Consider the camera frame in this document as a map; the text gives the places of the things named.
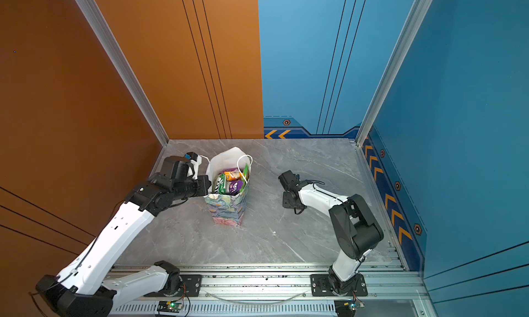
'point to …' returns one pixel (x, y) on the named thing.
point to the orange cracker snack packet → (233, 175)
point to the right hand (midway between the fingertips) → (289, 203)
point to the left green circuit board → (169, 306)
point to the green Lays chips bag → (246, 171)
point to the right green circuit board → (354, 304)
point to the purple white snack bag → (235, 187)
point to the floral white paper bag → (226, 209)
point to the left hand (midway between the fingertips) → (212, 180)
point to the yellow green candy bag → (222, 187)
